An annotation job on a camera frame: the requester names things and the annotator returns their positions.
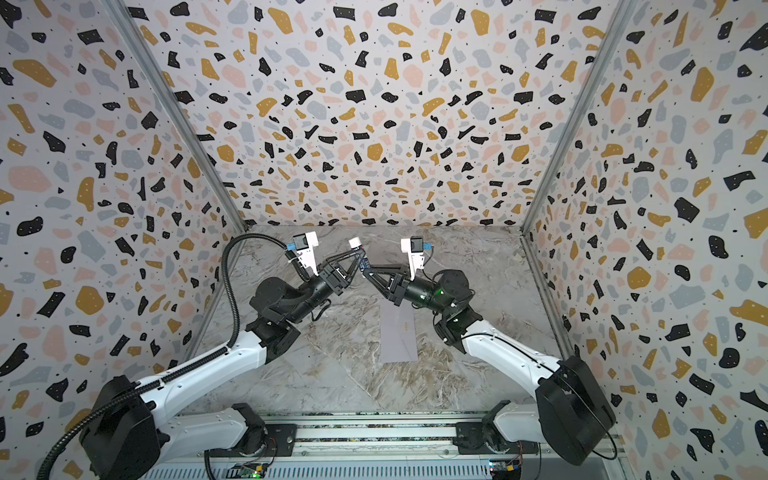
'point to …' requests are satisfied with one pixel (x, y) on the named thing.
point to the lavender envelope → (398, 333)
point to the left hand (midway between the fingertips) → (363, 252)
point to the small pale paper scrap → (517, 257)
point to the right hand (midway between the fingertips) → (362, 272)
